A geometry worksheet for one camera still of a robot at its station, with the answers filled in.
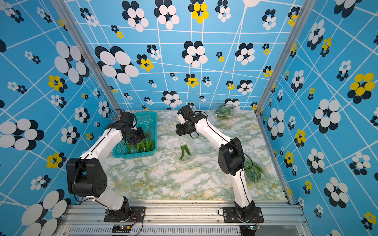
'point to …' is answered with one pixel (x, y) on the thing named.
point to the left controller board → (121, 228)
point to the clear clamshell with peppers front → (184, 147)
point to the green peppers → (146, 144)
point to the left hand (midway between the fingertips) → (146, 135)
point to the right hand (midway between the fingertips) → (181, 130)
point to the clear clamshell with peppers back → (224, 111)
